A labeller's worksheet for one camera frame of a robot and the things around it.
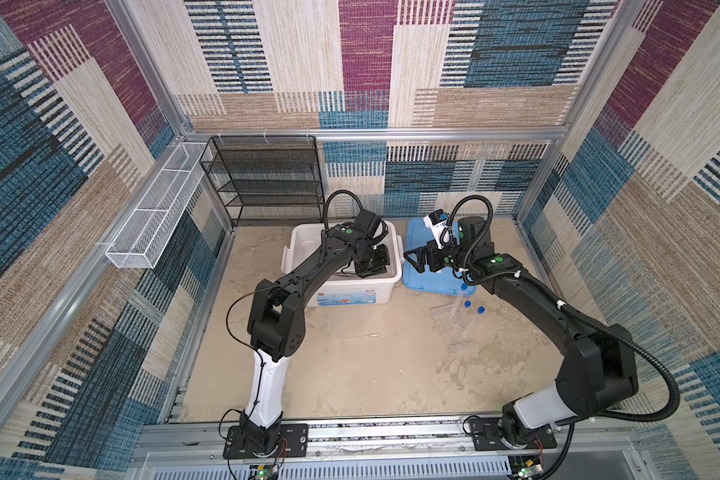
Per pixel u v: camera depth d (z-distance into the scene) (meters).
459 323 0.91
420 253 0.73
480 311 0.79
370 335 0.91
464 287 0.83
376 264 0.80
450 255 0.71
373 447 0.73
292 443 0.73
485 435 0.73
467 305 0.80
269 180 1.10
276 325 0.53
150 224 0.94
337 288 0.92
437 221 0.73
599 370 0.43
